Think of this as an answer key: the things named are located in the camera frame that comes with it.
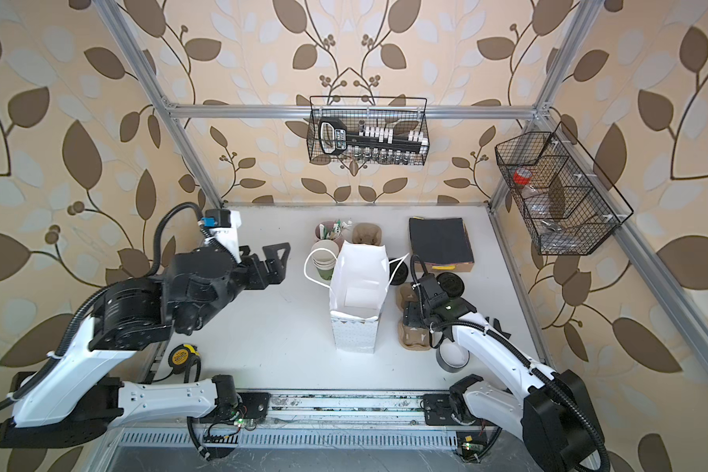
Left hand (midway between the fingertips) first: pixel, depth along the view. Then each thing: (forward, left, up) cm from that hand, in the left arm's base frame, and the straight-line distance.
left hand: (274, 250), depth 55 cm
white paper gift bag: (+11, -15, -35) cm, 39 cm away
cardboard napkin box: (+22, -44, -38) cm, 63 cm away
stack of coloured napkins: (+31, -43, -36) cm, 64 cm away
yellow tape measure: (-9, +33, -39) cm, 52 cm away
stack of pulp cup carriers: (+36, -17, -39) cm, 56 cm away
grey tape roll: (-6, -42, -41) cm, 59 cm away
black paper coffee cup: (+11, -42, -29) cm, 53 cm away
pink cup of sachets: (+23, -7, -22) cm, 32 cm away
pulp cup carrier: (-1, -31, -42) cm, 52 cm away
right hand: (+3, -33, -36) cm, 48 cm away
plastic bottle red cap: (+38, -64, -12) cm, 75 cm away
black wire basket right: (+22, -68, -7) cm, 72 cm away
